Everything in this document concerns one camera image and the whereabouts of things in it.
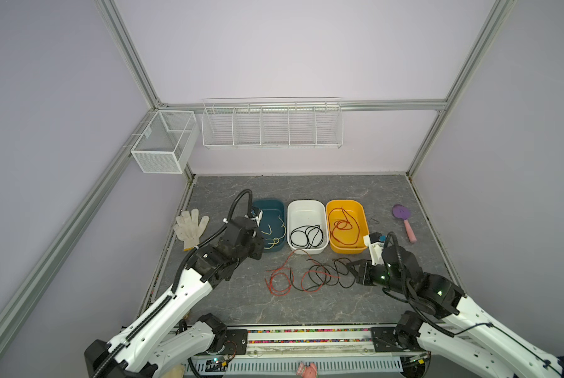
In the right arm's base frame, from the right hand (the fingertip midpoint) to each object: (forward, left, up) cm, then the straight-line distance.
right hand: (347, 267), depth 71 cm
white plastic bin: (+33, +9, -17) cm, 38 cm away
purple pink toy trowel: (+33, -32, -17) cm, 49 cm away
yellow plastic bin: (+33, -11, -14) cm, 37 cm away
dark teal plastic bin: (+25, +25, -13) cm, 38 cm away
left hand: (+8, +28, +3) cm, 29 cm away
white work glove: (+24, +62, -16) cm, 68 cm away
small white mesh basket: (+54, +72, +7) cm, 90 cm away
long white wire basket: (+58, +25, +13) cm, 65 cm away
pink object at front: (-25, +12, -15) cm, 32 cm away
